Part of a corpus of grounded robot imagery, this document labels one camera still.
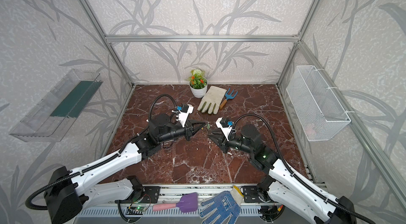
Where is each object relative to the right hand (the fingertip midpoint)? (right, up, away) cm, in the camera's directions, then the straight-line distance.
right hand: (211, 128), depth 69 cm
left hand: (-2, +3, -1) cm, 4 cm away
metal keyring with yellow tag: (-2, +1, +1) cm, 2 cm away
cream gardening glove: (-1, +12, +40) cm, 41 cm away
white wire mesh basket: (+43, +7, -7) cm, 44 cm away
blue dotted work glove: (+5, -37, +2) cm, 37 cm away
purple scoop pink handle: (-11, -35, +2) cm, 37 cm away
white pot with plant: (-9, +23, +33) cm, 41 cm away
